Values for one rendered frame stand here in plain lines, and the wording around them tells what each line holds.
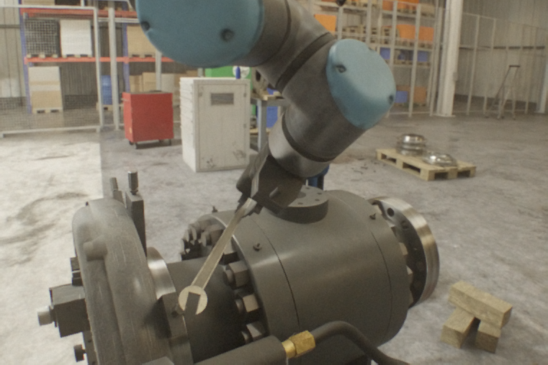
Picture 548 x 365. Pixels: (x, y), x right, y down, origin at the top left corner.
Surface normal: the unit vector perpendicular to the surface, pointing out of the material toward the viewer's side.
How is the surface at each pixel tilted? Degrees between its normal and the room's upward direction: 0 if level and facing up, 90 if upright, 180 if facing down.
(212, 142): 90
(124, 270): 33
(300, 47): 75
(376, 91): 52
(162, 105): 90
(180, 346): 66
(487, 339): 90
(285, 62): 99
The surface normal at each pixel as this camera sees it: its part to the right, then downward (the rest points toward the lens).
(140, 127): 0.58, 0.21
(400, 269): 0.48, -0.22
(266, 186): 0.41, -0.47
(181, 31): -0.25, 0.27
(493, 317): -0.84, 0.11
